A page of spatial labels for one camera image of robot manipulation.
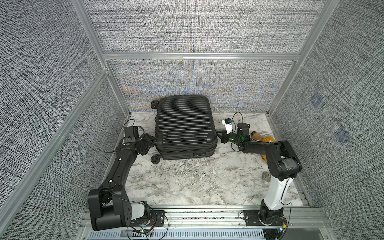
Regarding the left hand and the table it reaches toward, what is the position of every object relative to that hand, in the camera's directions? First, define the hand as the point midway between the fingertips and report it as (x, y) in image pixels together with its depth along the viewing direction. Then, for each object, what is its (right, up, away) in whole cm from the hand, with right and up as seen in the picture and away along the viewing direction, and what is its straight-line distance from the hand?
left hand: (155, 138), depth 85 cm
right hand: (+37, +6, +11) cm, 39 cm away
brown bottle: (+66, 0, +18) cm, 68 cm away
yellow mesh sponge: (+69, -1, +9) cm, 70 cm away
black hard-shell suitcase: (+17, +6, -3) cm, 18 cm away
